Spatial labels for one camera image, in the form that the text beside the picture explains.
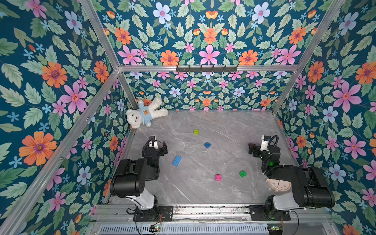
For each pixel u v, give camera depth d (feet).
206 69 3.06
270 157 2.32
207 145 3.23
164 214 2.41
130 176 1.56
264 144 2.69
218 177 2.77
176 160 3.02
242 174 2.82
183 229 2.51
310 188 1.57
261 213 2.39
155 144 2.69
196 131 3.50
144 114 3.53
